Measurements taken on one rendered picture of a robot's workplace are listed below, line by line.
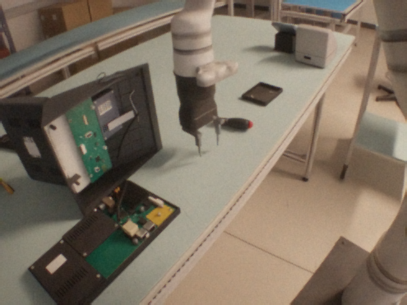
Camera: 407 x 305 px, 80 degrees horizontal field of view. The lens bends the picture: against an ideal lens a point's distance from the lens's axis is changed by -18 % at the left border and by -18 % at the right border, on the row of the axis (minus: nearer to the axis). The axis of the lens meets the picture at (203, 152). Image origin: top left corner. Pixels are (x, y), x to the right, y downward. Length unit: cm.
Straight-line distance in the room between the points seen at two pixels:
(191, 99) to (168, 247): 26
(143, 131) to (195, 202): 19
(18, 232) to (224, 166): 44
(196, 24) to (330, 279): 55
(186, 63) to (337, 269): 51
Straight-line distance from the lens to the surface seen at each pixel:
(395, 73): 32
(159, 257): 47
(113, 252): 49
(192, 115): 55
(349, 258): 68
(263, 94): 87
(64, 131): 50
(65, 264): 49
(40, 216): 62
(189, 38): 49
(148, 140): 64
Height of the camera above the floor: 140
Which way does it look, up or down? 38 degrees down
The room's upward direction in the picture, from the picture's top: 5 degrees counter-clockwise
